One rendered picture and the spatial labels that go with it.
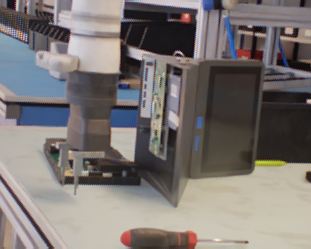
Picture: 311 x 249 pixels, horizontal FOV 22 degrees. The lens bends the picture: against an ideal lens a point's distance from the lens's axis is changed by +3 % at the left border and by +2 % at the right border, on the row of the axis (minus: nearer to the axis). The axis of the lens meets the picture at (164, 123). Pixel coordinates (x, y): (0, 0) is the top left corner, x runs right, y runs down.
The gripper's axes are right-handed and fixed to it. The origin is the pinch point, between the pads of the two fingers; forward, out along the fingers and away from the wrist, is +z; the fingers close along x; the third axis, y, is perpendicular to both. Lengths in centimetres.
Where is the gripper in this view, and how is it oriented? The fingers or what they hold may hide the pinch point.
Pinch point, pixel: (68, 190)
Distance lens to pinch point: 120.3
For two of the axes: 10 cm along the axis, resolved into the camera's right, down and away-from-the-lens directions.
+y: 8.9, 0.0, 4.6
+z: -0.8, 9.8, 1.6
